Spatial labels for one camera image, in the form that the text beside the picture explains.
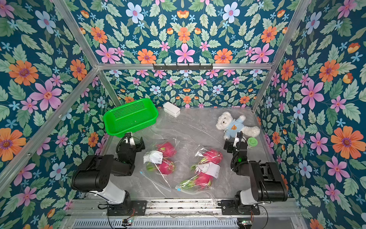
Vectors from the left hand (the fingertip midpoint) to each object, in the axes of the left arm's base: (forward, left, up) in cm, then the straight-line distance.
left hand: (135, 137), depth 92 cm
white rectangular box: (+28, -23, -4) cm, 37 cm away
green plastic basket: (+24, +9, -7) cm, 27 cm away
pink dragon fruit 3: (-18, -48, +2) cm, 52 cm away
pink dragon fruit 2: (-22, -22, -1) cm, 31 cm away
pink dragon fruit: (-11, -22, 0) cm, 25 cm away
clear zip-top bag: (-20, -18, +3) cm, 27 cm away
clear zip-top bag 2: (-25, -47, +1) cm, 53 cm away
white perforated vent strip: (-47, -16, -9) cm, 50 cm away
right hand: (-6, -68, -1) cm, 68 cm away
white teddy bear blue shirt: (+4, -66, -1) cm, 66 cm away
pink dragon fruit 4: (-31, -41, 0) cm, 51 cm away
